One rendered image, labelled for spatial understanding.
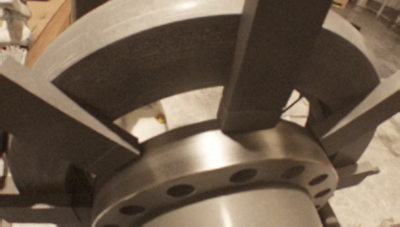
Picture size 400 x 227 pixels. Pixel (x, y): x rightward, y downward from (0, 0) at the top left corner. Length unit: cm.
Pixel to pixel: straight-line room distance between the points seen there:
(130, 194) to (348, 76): 33
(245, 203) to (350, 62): 23
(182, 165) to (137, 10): 17
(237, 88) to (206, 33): 7
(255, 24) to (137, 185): 22
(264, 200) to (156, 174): 14
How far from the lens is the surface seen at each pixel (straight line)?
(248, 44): 23
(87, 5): 75
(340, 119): 42
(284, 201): 34
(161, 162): 29
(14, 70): 27
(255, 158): 28
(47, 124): 29
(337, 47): 33
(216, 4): 24
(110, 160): 32
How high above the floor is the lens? 103
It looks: 40 degrees down
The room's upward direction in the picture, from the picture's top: 15 degrees clockwise
